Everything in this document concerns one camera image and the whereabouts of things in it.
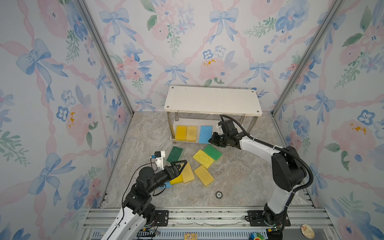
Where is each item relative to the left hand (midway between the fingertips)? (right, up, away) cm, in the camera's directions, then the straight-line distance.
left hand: (184, 163), depth 70 cm
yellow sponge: (+11, -12, +20) cm, 25 cm away
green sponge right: (+17, +1, +27) cm, 32 cm away
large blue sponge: (+12, +14, +25) cm, 31 cm away
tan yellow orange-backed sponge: (+3, +14, +28) cm, 31 cm away
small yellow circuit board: (+3, -33, -1) cm, 33 cm away
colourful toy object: (+33, -33, -1) cm, 47 cm away
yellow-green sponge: (+11, -3, +25) cm, 27 cm away
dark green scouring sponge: (-8, 0, +25) cm, 26 cm away
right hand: (+13, +10, +22) cm, 28 cm away
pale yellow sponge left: (+1, -11, +18) cm, 21 cm away
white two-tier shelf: (+5, +24, +5) cm, 25 cm away
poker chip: (+18, -20, +12) cm, 29 cm away
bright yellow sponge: (-4, +14, +28) cm, 31 cm away
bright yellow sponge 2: (-5, -13, +13) cm, 19 cm away
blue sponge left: (-10, -15, +14) cm, 23 cm away
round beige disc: (+58, -32, 0) cm, 66 cm away
